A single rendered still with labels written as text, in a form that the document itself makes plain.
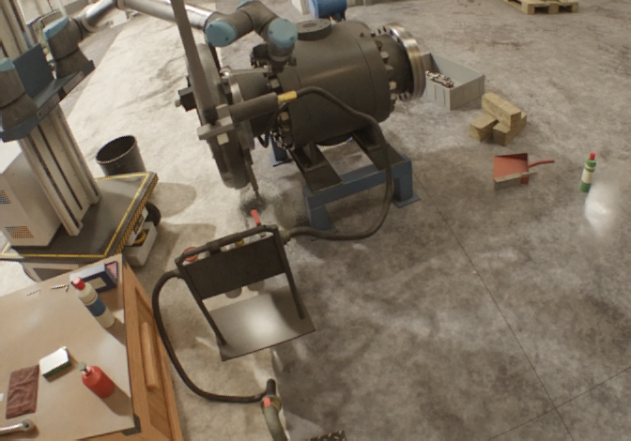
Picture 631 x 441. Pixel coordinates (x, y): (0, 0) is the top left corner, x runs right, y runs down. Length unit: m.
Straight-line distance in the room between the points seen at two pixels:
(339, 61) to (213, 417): 1.62
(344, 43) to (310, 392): 1.53
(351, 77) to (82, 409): 1.74
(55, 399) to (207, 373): 0.70
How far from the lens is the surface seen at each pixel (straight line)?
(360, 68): 2.09
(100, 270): 1.67
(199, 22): 1.40
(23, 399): 1.67
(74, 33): 2.26
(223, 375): 1.90
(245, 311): 2.05
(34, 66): 2.24
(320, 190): 2.14
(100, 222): 2.40
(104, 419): 1.43
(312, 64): 2.05
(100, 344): 1.60
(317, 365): 1.82
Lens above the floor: 1.57
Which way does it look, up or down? 38 degrees down
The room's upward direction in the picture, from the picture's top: 14 degrees counter-clockwise
